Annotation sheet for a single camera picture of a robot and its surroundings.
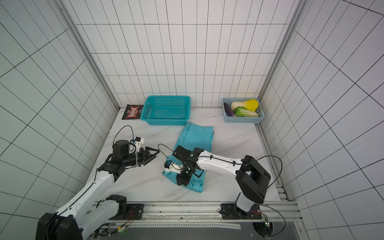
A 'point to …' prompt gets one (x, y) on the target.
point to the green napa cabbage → (243, 112)
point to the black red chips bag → (132, 112)
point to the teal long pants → (196, 185)
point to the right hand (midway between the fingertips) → (176, 184)
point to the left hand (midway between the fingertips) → (156, 155)
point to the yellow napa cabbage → (251, 104)
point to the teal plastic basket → (166, 110)
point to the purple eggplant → (228, 110)
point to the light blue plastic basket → (237, 119)
